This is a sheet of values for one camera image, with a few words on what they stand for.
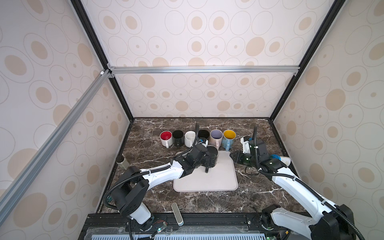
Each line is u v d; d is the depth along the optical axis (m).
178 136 1.00
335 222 0.39
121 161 0.86
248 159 0.67
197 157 0.64
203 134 1.00
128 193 0.43
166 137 1.04
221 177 0.90
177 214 0.73
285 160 0.89
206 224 0.74
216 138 0.95
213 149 0.89
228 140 0.95
